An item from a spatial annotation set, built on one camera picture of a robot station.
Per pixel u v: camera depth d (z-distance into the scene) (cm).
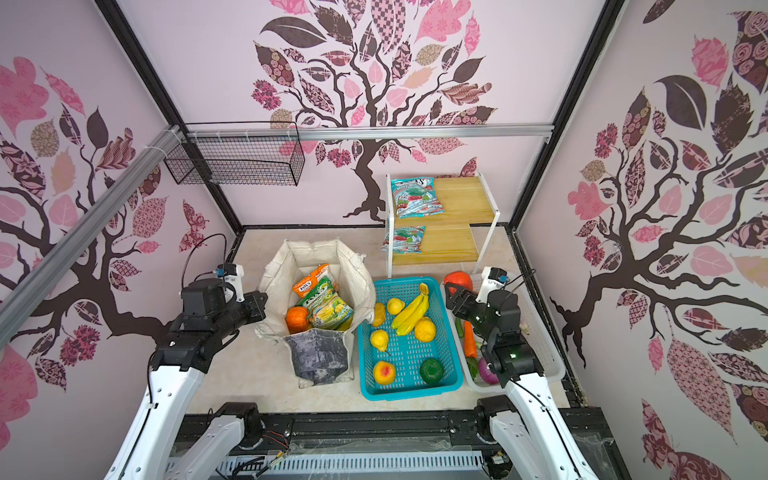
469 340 87
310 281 88
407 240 92
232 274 64
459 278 73
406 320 90
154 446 40
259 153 95
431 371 79
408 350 88
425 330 85
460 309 66
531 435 46
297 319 81
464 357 76
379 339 85
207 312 53
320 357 71
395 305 92
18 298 50
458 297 67
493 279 66
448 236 95
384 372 78
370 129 94
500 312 54
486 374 78
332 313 83
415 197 78
